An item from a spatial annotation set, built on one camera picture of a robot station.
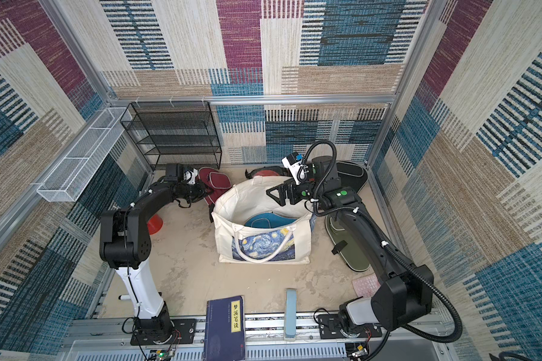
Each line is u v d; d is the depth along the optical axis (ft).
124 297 2.62
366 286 2.66
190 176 2.86
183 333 2.39
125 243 1.77
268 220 3.05
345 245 3.00
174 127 3.53
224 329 2.39
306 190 2.12
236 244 2.37
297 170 2.16
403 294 1.30
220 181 3.19
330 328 2.39
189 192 2.79
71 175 2.36
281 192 2.13
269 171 3.79
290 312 2.40
